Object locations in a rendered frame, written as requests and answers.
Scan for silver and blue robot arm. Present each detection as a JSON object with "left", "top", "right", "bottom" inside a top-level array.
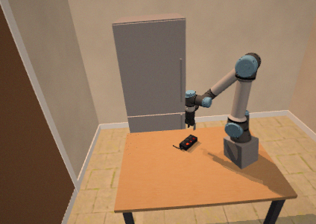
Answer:
[{"left": 185, "top": 53, "right": 261, "bottom": 144}]

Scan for black power strip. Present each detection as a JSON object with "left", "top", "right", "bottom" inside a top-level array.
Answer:
[{"left": 178, "top": 135, "right": 198, "bottom": 151}]

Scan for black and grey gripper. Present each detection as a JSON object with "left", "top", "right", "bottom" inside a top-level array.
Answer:
[{"left": 185, "top": 105, "right": 199, "bottom": 131}]

